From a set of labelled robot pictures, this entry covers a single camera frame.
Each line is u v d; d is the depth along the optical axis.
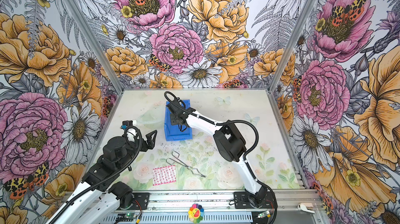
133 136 0.57
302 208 0.70
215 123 0.57
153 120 1.05
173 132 1.00
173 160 0.87
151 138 0.67
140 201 0.74
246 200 0.73
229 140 0.57
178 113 0.74
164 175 0.82
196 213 0.70
